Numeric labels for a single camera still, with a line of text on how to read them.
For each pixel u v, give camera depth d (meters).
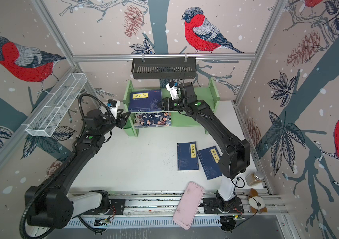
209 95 0.88
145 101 0.82
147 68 1.07
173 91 0.71
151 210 0.73
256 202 0.72
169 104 0.68
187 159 0.89
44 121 0.71
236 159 0.55
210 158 0.91
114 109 0.66
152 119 0.92
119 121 0.69
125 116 0.71
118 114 0.70
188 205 0.72
